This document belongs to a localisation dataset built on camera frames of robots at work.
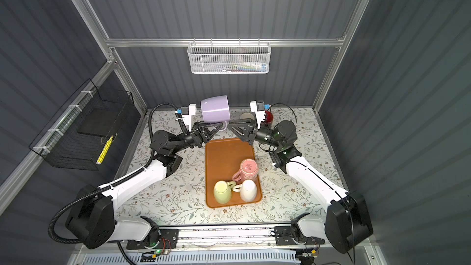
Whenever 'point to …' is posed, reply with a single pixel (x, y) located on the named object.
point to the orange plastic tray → (223, 158)
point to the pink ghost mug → (249, 169)
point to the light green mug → (222, 192)
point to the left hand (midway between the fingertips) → (222, 125)
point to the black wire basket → (80, 134)
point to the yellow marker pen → (104, 150)
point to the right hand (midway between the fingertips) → (231, 129)
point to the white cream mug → (248, 191)
